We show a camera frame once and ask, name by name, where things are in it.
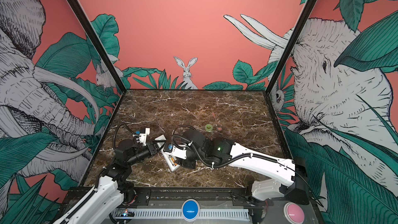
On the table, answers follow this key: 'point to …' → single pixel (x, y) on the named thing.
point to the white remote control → (170, 158)
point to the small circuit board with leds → (128, 213)
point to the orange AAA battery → (173, 160)
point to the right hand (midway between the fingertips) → (174, 156)
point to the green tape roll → (209, 127)
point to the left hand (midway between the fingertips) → (166, 141)
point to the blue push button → (190, 209)
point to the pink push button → (294, 213)
